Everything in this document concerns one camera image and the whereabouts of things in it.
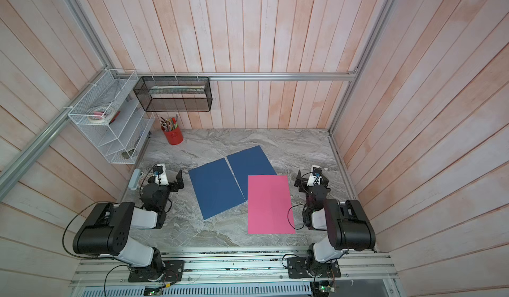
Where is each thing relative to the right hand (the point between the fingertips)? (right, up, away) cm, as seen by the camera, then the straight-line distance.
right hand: (310, 170), depth 91 cm
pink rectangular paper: (-19, -18, -2) cm, 26 cm away
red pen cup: (-71, +19, +16) cm, 75 cm away
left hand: (-65, -1, +1) cm, 65 cm away
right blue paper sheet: (-28, +3, +17) cm, 33 cm away
